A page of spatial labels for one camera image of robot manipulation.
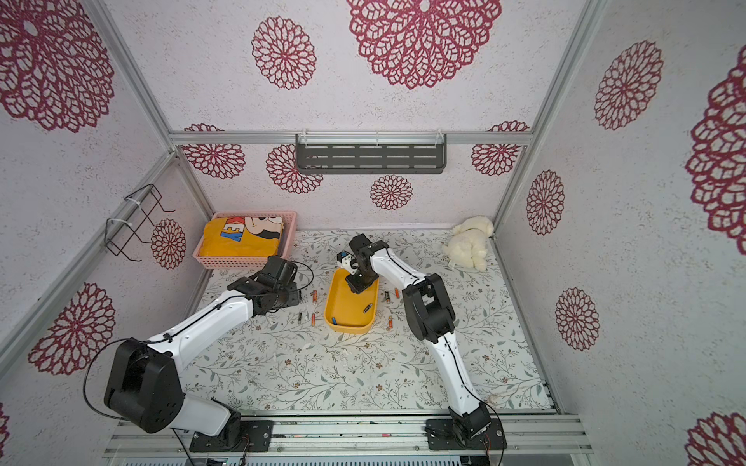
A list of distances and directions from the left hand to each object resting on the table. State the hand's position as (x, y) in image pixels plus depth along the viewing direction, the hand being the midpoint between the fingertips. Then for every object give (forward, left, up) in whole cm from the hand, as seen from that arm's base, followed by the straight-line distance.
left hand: (288, 296), depth 88 cm
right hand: (+10, -19, -9) cm, 23 cm away
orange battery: (-2, -6, -11) cm, 13 cm away
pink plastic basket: (+19, +20, -8) cm, 28 cm away
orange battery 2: (+8, -34, -12) cm, 37 cm away
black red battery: (+6, -30, -11) cm, 33 cm away
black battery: (+2, -24, -11) cm, 26 cm away
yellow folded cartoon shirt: (+29, +21, -5) cm, 36 cm away
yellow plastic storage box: (0, -17, -11) cm, 20 cm away
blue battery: (-3, -13, -11) cm, 17 cm away
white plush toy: (+22, -59, -2) cm, 63 cm away
